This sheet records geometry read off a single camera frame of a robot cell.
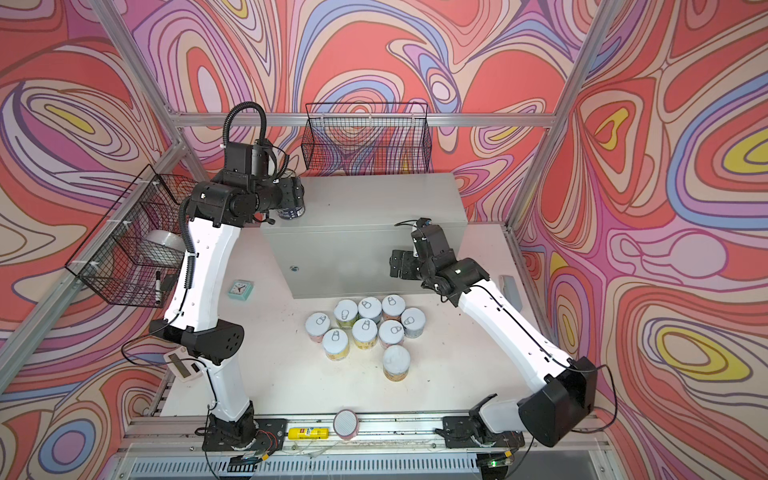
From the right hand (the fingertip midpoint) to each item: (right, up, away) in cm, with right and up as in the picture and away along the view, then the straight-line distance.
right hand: (408, 267), depth 78 cm
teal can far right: (+2, -17, +10) cm, 20 cm away
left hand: (-29, +20, -6) cm, 36 cm away
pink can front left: (-27, -18, +11) cm, 34 cm away
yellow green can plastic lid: (-3, -26, +1) cm, 26 cm away
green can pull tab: (-18, -14, +11) cm, 26 cm away
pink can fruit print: (-4, -19, +8) cm, 21 cm away
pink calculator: (-61, -28, +4) cm, 68 cm away
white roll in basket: (-59, +5, -7) cm, 60 cm away
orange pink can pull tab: (-4, -13, +13) cm, 19 cm away
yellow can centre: (-12, -20, +8) cm, 24 cm away
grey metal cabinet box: (-19, +6, +12) cm, 24 cm away
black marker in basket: (-62, -5, -6) cm, 62 cm away
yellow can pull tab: (-20, -22, +7) cm, 31 cm away
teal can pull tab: (-11, -13, +13) cm, 21 cm away
